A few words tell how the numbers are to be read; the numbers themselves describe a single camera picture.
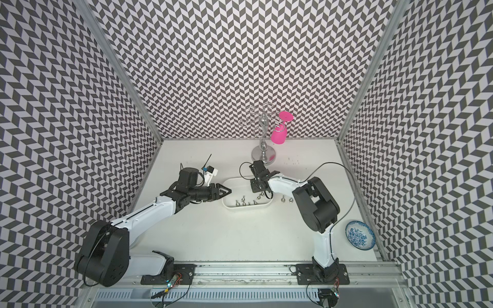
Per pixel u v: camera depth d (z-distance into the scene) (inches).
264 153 42.6
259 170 30.3
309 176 20.0
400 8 26.3
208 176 30.7
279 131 36.2
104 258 16.1
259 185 28.3
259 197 36.9
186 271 29.1
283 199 36.8
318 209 19.8
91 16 28.8
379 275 30.0
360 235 32.2
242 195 36.9
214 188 29.7
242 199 36.8
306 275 28.5
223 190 32.6
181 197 24.8
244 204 35.9
